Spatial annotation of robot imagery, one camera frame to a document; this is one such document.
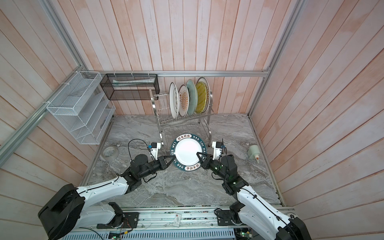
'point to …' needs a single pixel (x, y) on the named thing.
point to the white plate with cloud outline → (174, 100)
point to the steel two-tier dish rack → (165, 121)
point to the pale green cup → (253, 152)
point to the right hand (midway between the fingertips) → (197, 153)
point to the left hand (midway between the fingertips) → (176, 160)
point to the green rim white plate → (185, 148)
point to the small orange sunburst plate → (183, 100)
